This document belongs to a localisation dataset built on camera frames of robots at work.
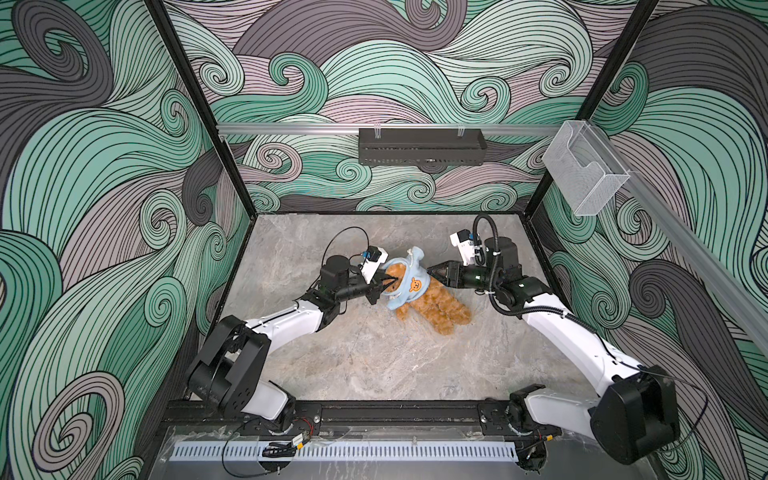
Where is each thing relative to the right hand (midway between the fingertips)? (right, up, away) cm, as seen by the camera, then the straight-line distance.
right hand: (432, 271), depth 77 cm
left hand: (-9, -1, +4) cm, 10 cm away
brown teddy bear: (+3, -11, +9) cm, 15 cm away
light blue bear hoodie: (-4, -3, +1) cm, 5 cm away
